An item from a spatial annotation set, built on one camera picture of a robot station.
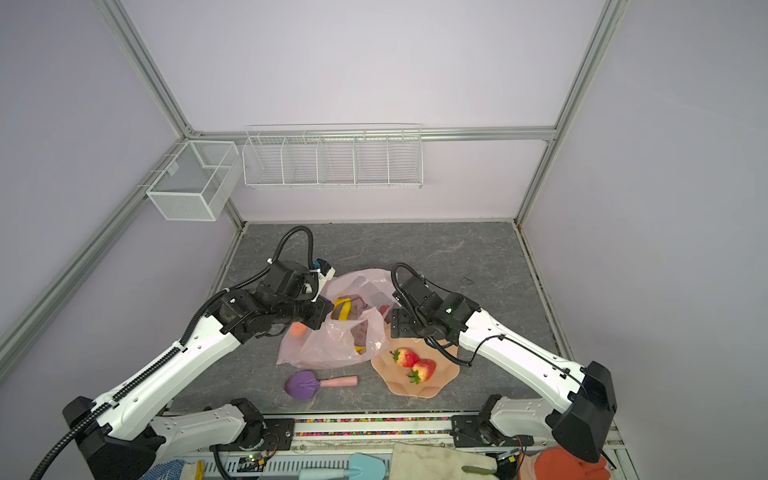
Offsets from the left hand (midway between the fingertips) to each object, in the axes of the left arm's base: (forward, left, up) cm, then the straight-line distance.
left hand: (330, 311), depth 72 cm
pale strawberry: (-7, -18, -17) cm, 26 cm away
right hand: (-3, -19, -6) cm, 20 cm away
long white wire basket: (+53, +2, +9) cm, 54 cm away
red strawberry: (-11, -22, -16) cm, 30 cm away
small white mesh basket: (+47, +47, +4) cm, 67 cm away
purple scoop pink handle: (-11, +10, -20) cm, 25 cm away
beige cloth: (-30, -19, -21) cm, 42 cm away
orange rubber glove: (-33, -50, -19) cm, 63 cm away
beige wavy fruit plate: (-11, -15, -18) cm, 26 cm away
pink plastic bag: (-4, -8, -7) cm, 11 cm away
